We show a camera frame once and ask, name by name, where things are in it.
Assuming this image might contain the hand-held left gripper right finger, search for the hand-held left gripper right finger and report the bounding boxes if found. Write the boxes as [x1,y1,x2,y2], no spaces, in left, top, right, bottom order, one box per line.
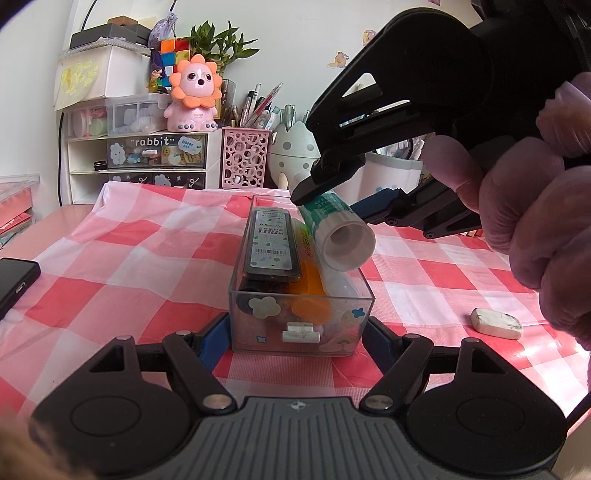
[359,318,511,413]

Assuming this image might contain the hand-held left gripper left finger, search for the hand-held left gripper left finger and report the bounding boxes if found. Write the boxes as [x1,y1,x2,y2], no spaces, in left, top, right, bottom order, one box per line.
[83,313,237,415]

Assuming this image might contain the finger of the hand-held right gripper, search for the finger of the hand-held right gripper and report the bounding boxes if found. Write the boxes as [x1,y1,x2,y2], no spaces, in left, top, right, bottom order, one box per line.
[290,9,458,207]
[350,178,485,239]

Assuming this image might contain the clear plastic box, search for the clear plastic box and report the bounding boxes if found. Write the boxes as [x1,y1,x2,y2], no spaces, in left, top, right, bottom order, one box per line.
[228,194,376,357]

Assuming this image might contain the green white glue stick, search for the green white glue stick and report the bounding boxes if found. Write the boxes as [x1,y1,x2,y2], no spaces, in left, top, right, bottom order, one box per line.
[298,191,377,273]

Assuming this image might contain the green highlighter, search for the green highlighter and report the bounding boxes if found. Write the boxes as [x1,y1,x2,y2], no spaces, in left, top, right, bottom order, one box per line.
[292,222,324,268]

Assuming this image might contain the orange highlighter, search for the orange highlighter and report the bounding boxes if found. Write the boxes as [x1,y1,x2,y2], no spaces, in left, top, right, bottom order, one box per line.
[288,258,331,324]

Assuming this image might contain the person's right hand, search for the person's right hand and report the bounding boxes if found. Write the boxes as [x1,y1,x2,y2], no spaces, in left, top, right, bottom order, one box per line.
[422,71,591,354]

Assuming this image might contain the grey cloud-shaped pen holder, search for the grey cloud-shaped pen holder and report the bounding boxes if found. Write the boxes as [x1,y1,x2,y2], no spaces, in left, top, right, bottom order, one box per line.
[351,150,424,206]

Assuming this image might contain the green egg-shaped pen holder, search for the green egg-shaped pen holder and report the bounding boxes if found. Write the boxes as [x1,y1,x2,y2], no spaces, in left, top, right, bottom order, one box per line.
[267,121,321,191]

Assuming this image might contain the pink perforated pen holder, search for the pink perforated pen holder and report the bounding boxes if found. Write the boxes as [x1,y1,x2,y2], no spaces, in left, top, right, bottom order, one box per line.
[221,127,271,190]

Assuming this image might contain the pink checked tablecloth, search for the pink checked tablecloth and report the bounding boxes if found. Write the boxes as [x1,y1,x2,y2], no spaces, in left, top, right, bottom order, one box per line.
[0,181,591,416]

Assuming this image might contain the white eraser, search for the white eraser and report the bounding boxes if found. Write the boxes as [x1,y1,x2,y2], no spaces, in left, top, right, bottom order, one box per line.
[470,308,524,341]

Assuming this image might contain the pink orange lion toy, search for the pink orange lion toy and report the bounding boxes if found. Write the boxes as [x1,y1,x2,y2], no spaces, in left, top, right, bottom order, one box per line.
[163,54,223,132]

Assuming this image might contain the lucky bamboo plant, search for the lucky bamboo plant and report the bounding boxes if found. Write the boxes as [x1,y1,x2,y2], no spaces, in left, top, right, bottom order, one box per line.
[189,21,260,123]

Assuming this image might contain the small purple figurine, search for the small purple figurine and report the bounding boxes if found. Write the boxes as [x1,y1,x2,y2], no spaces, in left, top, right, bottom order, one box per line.
[147,51,171,90]

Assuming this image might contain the colourful puzzle cube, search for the colourful puzzle cube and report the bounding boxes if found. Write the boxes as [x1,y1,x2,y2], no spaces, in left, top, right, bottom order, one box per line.
[159,38,191,70]

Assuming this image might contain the clear plastic storage drawers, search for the clear plastic storage drawers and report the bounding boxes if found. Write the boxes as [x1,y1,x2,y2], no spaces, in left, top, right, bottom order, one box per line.
[62,92,174,139]

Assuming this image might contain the black phone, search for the black phone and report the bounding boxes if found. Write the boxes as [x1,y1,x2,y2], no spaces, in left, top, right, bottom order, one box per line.
[0,258,41,324]

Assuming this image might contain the lavender sachet bag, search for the lavender sachet bag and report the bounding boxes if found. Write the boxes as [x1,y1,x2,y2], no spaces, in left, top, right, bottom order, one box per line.
[148,14,178,40]

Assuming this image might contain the white drawer organizer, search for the white drawer organizer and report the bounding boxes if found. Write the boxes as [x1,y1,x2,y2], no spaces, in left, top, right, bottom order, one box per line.
[65,129,222,206]

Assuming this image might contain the white storage box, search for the white storage box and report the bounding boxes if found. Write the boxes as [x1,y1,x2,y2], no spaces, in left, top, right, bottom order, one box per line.
[54,44,153,109]

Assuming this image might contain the brown fuzzy cloth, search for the brown fuzzy cloth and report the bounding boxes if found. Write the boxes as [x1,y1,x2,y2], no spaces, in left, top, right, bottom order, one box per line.
[0,411,100,480]

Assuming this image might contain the pink storage box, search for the pink storage box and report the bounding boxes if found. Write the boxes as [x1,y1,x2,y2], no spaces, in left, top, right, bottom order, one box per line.
[0,174,40,243]

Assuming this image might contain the black storage box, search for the black storage box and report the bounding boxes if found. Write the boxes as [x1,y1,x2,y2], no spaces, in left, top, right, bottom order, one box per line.
[69,17,153,49]

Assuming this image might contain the black cable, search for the black cable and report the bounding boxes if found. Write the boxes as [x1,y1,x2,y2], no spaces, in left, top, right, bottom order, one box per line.
[58,111,68,208]

